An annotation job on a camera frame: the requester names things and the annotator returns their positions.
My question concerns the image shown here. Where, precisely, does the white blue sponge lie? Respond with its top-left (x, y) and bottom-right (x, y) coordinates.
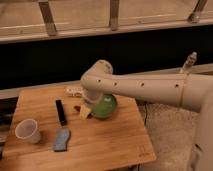
top-left (53, 128), bottom-right (71, 152)

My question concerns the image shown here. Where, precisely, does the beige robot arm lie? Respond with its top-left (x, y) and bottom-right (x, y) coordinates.
top-left (80, 60), bottom-right (213, 171)

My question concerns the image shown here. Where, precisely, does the small red object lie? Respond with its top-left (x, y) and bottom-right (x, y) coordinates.
top-left (74, 106), bottom-right (81, 112)

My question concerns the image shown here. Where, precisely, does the green bowl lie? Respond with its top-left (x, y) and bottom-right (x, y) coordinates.
top-left (92, 94), bottom-right (117, 119)

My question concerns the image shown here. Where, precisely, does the white patterned packet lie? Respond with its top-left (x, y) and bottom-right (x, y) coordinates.
top-left (66, 86), bottom-right (83, 97)

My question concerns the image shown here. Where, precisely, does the black rectangular bar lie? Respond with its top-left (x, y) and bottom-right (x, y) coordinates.
top-left (55, 100), bottom-right (67, 126)

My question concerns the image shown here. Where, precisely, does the wooden table board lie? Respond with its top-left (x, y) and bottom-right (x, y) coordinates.
top-left (0, 85), bottom-right (156, 171)

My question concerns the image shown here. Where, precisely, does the metal bracket middle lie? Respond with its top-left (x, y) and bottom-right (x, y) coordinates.
top-left (109, 0), bottom-right (119, 31)

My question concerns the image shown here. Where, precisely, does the metal bracket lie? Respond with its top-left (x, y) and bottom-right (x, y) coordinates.
top-left (38, 0), bottom-right (57, 36)
top-left (188, 0), bottom-right (207, 23)
top-left (109, 0), bottom-right (119, 31)

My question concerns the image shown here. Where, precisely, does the metal bracket left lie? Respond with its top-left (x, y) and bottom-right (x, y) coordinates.
top-left (38, 0), bottom-right (57, 36)

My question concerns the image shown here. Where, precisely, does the metal bracket right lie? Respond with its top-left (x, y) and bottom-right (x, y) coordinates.
top-left (188, 0), bottom-right (207, 23)

